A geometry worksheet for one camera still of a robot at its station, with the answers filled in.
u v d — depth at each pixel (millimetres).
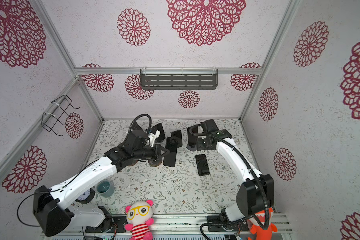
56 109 776
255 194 420
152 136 681
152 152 649
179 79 963
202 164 947
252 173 437
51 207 380
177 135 961
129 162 546
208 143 585
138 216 702
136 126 1005
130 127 565
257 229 695
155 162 963
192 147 1036
